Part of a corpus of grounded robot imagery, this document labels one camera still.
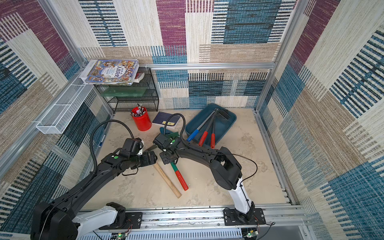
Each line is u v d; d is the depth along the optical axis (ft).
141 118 3.26
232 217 2.40
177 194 2.66
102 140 3.58
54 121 2.29
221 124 3.59
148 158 2.43
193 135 3.15
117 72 2.62
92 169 3.19
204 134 3.14
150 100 3.80
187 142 1.98
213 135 3.15
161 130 3.54
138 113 3.42
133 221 2.40
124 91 3.23
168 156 2.43
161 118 3.80
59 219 1.24
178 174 2.64
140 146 2.22
